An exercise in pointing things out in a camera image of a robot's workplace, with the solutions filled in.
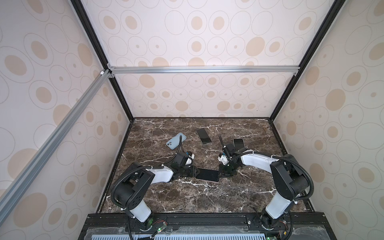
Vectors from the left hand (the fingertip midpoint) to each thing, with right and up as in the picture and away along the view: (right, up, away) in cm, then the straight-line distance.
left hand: (202, 170), depth 88 cm
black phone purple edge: (+4, -4, +3) cm, 6 cm away
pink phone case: (+4, -6, -1) cm, 7 cm away
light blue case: (+26, +15, +15) cm, 34 cm away
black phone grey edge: (+2, +20, +21) cm, 29 cm away
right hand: (+11, -3, +1) cm, 11 cm away
